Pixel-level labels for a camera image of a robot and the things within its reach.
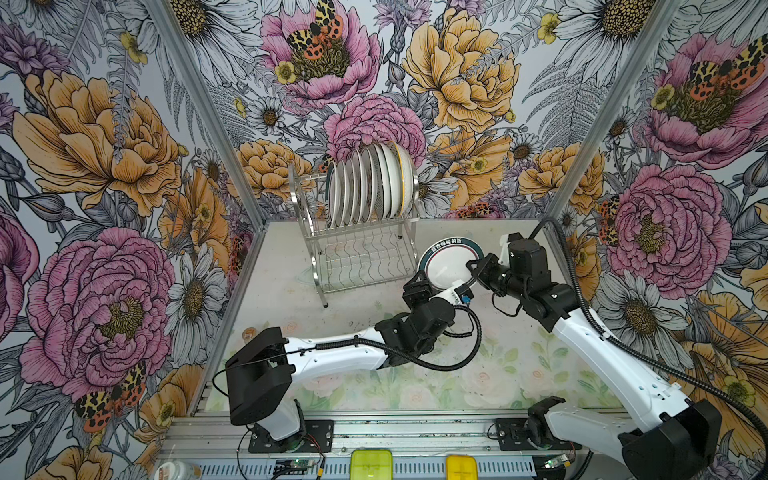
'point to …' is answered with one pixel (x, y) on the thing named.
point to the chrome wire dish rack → (343, 257)
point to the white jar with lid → (173, 470)
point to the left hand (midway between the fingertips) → (419, 282)
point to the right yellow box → (461, 467)
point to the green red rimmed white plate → (445, 263)
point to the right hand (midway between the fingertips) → (466, 272)
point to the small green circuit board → (302, 463)
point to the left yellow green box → (371, 464)
